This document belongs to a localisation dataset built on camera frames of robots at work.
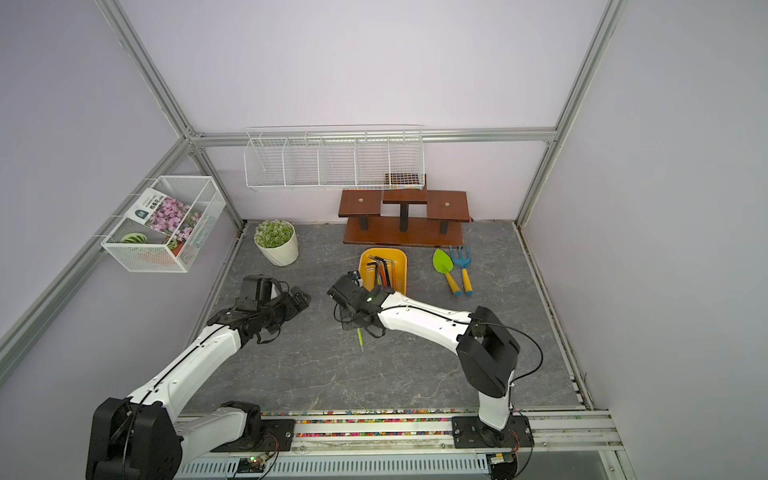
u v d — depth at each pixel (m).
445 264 1.08
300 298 0.77
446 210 1.03
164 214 0.74
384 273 1.05
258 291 0.66
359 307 0.61
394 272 1.05
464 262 1.09
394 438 0.74
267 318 0.70
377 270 1.05
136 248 0.71
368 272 1.05
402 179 0.99
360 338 0.81
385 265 1.08
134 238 0.71
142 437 0.40
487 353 0.46
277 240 0.99
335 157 0.99
